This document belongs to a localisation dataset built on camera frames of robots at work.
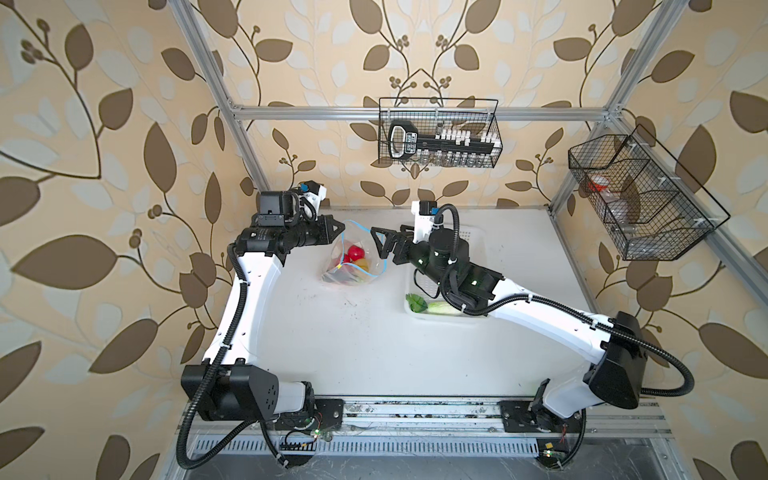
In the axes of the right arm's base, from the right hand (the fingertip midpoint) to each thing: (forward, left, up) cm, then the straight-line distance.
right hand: (389, 232), depth 69 cm
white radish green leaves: (-5, -8, -27) cm, 29 cm away
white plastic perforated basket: (-13, -7, -3) cm, 15 cm away
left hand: (+5, +11, -2) cm, 12 cm away
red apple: (+16, +12, -29) cm, 35 cm away
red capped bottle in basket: (+16, -58, -1) cm, 60 cm away
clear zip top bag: (-2, +13, -12) cm, 17 cm away
